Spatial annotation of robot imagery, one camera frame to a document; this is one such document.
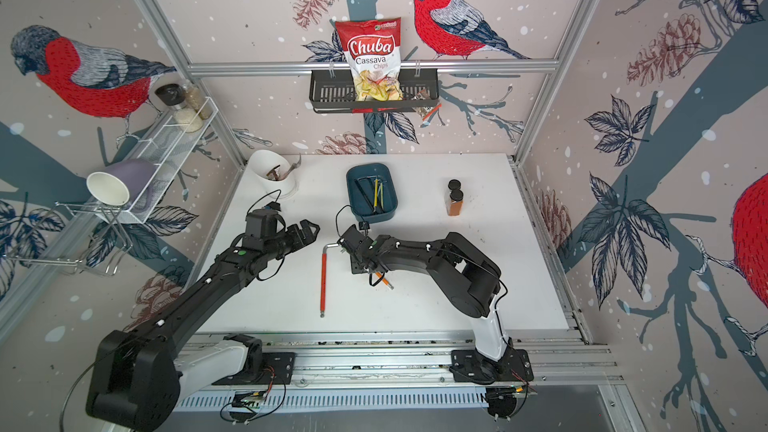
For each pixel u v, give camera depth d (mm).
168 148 819
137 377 397
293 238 760
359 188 1131
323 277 885
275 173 1039
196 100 856
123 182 611
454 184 1007
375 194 1080
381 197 1078
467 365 729
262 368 709
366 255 682
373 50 814
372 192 1102
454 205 996
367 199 1074
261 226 646
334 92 949
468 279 489
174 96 779
